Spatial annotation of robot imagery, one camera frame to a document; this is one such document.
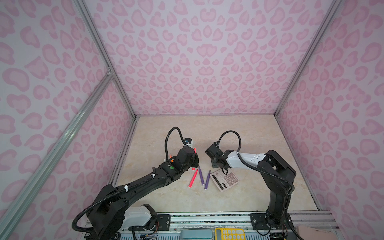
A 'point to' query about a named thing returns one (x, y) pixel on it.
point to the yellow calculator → (229, 234)
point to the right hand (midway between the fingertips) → (218, 160)
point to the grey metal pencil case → (196, 234)
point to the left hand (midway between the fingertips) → (198, 152)
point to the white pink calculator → (224, 181)
